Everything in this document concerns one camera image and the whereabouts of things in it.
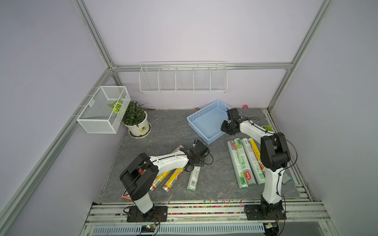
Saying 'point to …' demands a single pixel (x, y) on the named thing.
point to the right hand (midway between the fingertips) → (222, 127)
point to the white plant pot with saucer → (142, 130)
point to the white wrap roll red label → (248, 174)
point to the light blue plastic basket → (206, 122)
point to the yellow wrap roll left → (160, 179)
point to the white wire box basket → (105, 112)
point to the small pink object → (245, 106)
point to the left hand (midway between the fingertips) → (199, 161)
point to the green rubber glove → (286, 178)
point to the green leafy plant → (135, 114)
